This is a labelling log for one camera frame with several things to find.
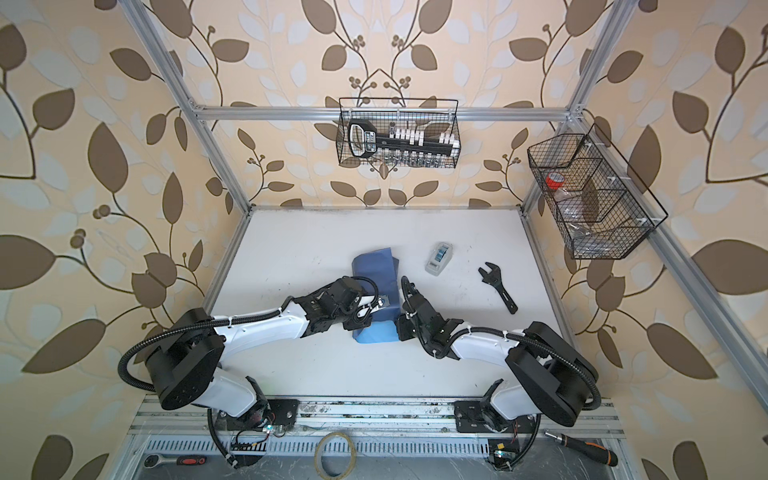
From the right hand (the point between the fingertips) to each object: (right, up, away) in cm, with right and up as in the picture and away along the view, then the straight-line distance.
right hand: (399, 321), depth 88 cm
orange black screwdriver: (+44, -24, -20) cm, 54 cm away
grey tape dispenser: (+14, +18, +14) cm, 27 cm away
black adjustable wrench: (+32, +11, +11) cm, 36 cm away
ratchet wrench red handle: (-57, -26, -20) cm, 66 cm away
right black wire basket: (+50, +33, -15) cm, 62 cm away
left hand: (-9, +7, -1) cm, 11 cm away
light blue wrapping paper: (-6, +15, +6) cm, 17 cm away
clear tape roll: (-19, -24, -21) cm, 37 cm away
